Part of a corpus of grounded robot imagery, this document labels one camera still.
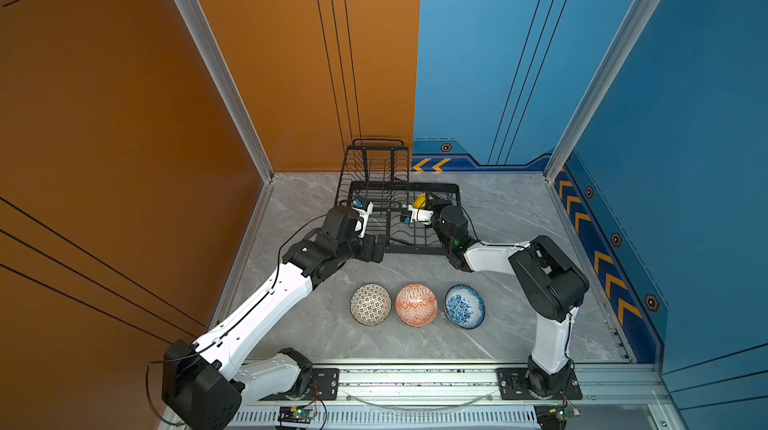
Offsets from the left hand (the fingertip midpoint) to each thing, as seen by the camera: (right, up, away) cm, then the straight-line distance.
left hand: (373, 234), depth 78 cm
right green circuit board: (+43, -42, -8) cm, 61 cm away
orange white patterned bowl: (+12, -21, +7) cm, 25 cm away
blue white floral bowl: (+25, -21, +5) cm, 33 cm away
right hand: (+17, +12, +14) cm, 25 cm away
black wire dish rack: (-1, +19, +28) cm, 34 cm away
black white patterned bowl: (-1, -21, +7) cm, 22 cm away
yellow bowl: (+13, +9, +14) cm, 21 cm away
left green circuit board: (-18, -43, -7) cm, 47 cm away
